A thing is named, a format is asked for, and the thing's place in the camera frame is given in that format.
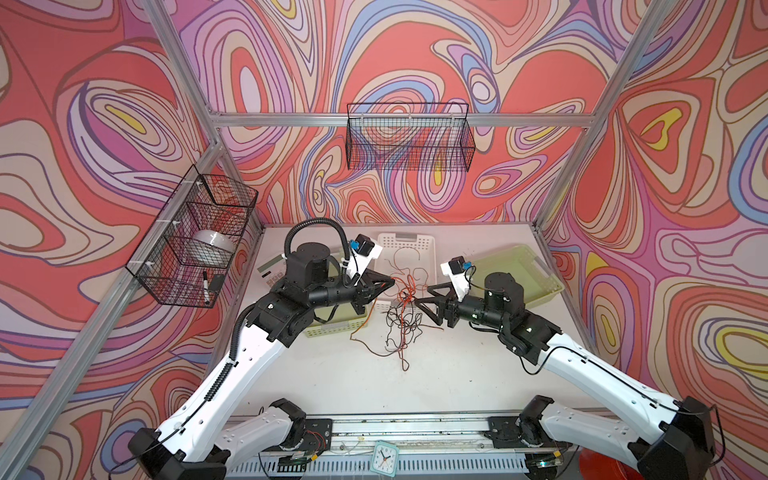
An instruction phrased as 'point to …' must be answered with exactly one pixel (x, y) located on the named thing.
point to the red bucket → (595, 466)
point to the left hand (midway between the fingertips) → (394, 281)
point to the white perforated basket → (410, 260)
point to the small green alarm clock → (384, 459)
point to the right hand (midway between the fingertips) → (424, 302)
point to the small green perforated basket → (344, 319)
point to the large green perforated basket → (530, 271)
